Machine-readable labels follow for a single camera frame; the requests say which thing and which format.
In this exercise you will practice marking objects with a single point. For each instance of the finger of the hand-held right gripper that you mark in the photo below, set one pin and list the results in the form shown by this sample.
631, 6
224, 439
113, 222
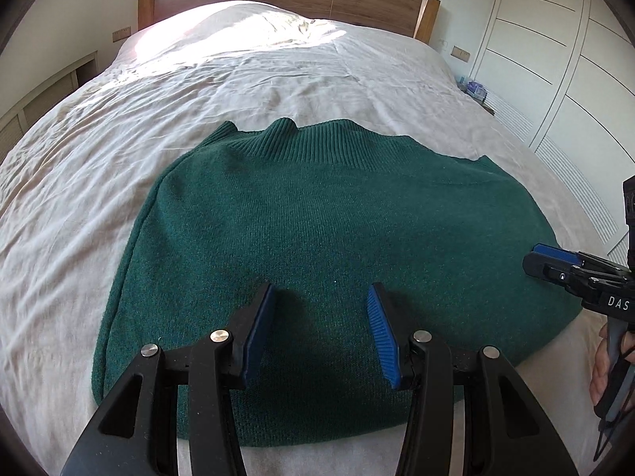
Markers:
558, 253
550, 272

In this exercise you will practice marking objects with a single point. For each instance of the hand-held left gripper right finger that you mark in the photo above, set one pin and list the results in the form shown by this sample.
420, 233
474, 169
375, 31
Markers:
384, 337

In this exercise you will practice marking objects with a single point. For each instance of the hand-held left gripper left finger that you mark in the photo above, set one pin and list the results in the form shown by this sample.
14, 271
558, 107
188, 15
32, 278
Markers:
258, 337

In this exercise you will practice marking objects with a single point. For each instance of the green knitted sweater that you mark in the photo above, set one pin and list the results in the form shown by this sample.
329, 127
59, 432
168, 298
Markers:
317, 228

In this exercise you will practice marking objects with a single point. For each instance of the person's right hand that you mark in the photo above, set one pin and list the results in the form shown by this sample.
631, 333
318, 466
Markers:
600, 367

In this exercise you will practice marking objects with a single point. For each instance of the wooden nightstand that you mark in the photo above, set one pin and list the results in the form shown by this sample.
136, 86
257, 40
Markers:
488, 106

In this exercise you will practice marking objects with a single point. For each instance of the blue tissue box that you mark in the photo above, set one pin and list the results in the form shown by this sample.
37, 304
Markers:
477, 89

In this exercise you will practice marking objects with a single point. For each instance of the white wardrobe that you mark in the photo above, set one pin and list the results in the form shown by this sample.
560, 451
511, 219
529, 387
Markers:
560, 59

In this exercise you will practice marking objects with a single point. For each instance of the bed with beige sheet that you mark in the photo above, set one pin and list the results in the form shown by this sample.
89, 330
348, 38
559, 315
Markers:
198, 89

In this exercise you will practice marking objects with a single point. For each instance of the wall switch plate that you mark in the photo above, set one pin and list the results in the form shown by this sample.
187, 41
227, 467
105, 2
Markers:
460, 52
122, 33

